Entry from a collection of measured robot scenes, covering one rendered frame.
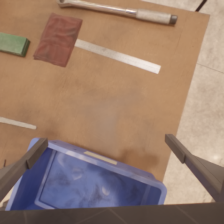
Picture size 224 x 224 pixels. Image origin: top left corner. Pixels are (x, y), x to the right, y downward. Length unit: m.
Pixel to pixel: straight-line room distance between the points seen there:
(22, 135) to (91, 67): 0.36
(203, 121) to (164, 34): 0.64
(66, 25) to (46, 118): 0.37
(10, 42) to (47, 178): 0.53
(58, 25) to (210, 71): 0.93
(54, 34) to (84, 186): 0.54
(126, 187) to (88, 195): 0.11
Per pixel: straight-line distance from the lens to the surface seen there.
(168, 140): 0.16
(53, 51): 0.68
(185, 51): 0.65
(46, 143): 0.17
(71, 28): 0.69
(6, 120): 0.71
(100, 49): 0.63
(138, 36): 0.65
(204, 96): 1.15
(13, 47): 0.75
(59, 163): 0.49
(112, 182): 0.46
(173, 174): 1.08
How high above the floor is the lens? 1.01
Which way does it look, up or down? 80 degrees down
